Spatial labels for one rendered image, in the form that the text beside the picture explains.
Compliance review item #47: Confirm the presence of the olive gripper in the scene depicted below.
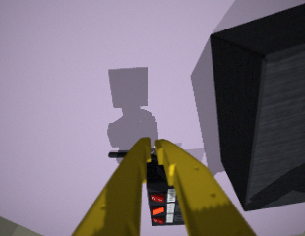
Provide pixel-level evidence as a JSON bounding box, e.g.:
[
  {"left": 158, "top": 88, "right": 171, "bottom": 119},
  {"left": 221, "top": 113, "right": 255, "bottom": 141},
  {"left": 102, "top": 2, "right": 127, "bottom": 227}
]
[{"left": 71, "top": 137, "right": 257, "bottom": 236}]

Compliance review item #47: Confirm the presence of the black power strip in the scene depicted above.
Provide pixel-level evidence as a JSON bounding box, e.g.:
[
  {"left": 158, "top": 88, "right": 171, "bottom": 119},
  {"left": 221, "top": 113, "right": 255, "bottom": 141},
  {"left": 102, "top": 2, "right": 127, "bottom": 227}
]
[{"left": 108, "top": 152, "right": 184, "bottom": 226}]

